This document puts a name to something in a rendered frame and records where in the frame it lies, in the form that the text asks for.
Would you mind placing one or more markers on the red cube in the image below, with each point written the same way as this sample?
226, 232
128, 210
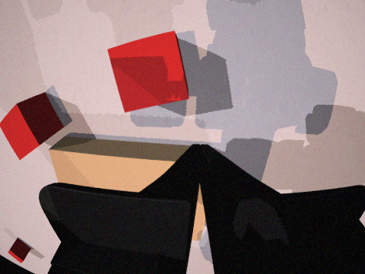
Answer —
149, 72
19, 250
29, 123

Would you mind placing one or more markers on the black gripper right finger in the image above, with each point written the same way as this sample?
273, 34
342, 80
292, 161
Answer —
246, 218

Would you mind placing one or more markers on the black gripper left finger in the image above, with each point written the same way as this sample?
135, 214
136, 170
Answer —
158, 219

